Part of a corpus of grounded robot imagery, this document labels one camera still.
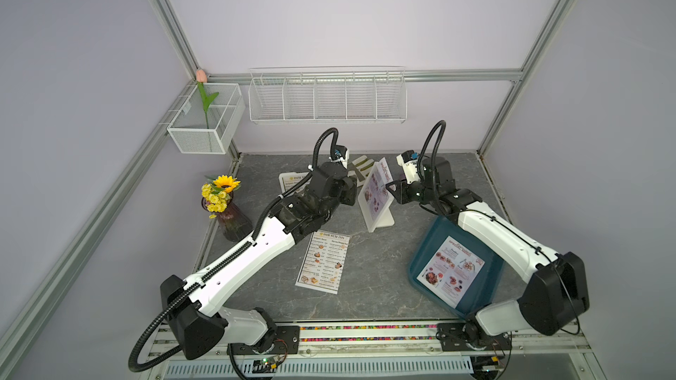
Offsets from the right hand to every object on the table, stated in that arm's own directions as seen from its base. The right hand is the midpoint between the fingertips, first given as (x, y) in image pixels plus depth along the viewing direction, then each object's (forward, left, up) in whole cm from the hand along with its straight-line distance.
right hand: (387, 183), depth 82 cm
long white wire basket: (+37, +20, +8) cm, 43 cm away
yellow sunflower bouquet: (-5, +51, +3) cm, 52 cm away
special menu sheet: (+2, +3, -8) cm, 9 cm away
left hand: (-5, +12, +9) cm, 16 cm away
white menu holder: (-5, 0, -13) cm, 14 cm away
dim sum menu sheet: (-17, +21, -22) cm, 35 cm away
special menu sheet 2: (-20, -21, -22) cm, 37 cm away
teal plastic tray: (-24, -31, -20) cm, 45 cm away
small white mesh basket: (+11, +60, +13) cm, 63 cm away
